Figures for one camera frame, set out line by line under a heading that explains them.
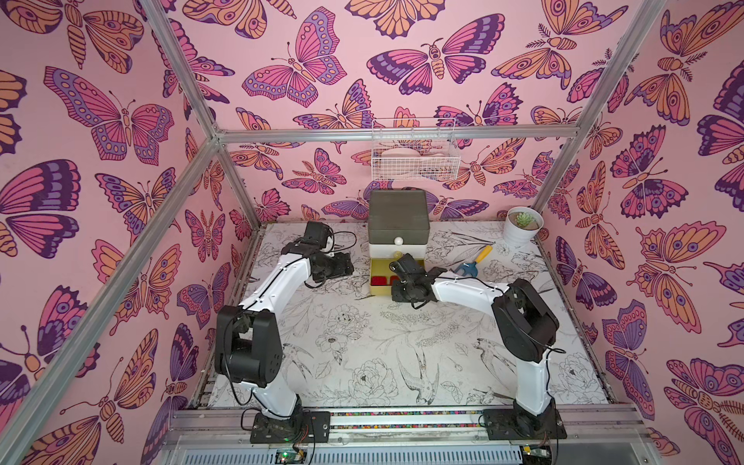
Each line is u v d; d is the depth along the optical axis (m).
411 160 0.93
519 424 0.65
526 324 0.51
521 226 1.06
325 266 0.75
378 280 1.00
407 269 0.75
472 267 1.06
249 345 0.46
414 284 0.74
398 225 0.92
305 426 0.73
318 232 0.71
